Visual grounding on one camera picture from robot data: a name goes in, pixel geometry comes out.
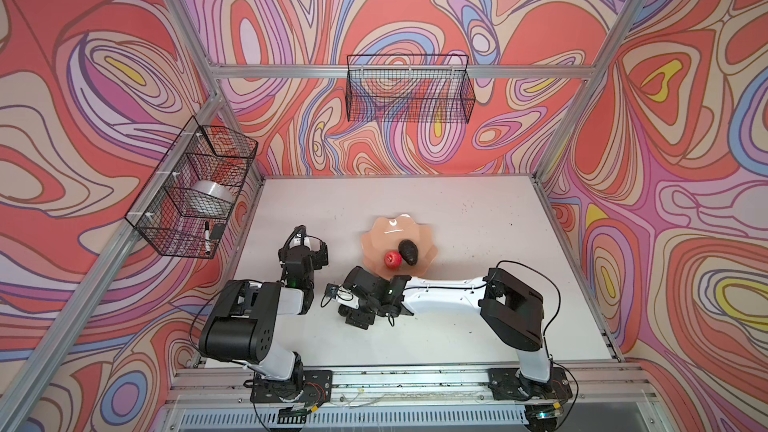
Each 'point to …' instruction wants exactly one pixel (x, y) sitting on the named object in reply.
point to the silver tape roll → (212, 191)
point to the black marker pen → (207, 238)
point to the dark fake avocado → (408, 251)
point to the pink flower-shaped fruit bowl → (384, 235)
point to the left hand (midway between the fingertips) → (308, 241)
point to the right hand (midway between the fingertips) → (358, 306)
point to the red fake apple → (393, 259)
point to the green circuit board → (292, 415)
